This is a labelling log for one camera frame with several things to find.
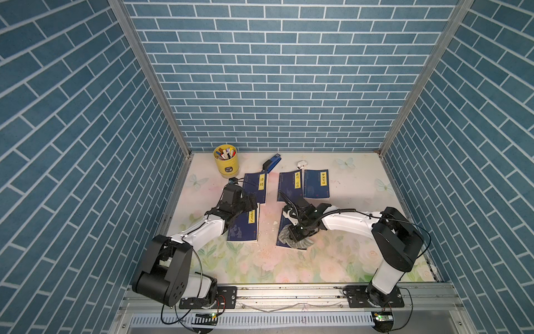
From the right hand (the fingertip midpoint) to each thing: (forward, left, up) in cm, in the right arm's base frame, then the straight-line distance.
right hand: (292, 237), depth 88 cm
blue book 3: (+29, -11, +1) cm, 31 cm away
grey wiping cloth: (-1, +3, +2) cm, 3 cm away
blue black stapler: (+38, +14, +3) cm, 41 cm away
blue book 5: (+3, +4, +7) cm, 9 cm away
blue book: (+27, +20, +1) cm, 33 cm away
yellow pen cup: (+29, +33, +13) cm, 46 cm away
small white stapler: (+42, -4, +1) cm, 42 cm away
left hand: (+13, +18, +9) cm, 23 cm away
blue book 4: (+2, +21, +2) cm, 21 cm away
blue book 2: (+28, +2, +1) cm, 28 cm away
